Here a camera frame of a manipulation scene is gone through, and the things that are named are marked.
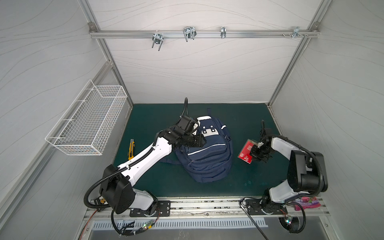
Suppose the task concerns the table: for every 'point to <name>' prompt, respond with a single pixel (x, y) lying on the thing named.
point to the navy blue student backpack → (212, 162)
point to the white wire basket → (84, 128)
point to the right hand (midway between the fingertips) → (254, 154)
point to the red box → (245, 154)
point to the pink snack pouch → (307, 202)
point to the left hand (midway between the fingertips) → (205, 139)
